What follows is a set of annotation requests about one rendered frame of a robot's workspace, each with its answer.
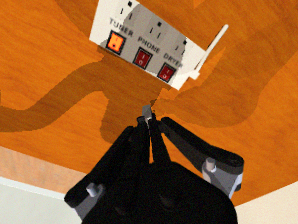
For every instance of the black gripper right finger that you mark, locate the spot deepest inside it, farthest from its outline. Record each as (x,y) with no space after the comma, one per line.
(221,168)

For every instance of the white power strip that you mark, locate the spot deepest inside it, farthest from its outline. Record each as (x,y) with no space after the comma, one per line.
(134,33)

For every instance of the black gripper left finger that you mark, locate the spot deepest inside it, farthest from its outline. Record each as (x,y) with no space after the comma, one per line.
(133,147)

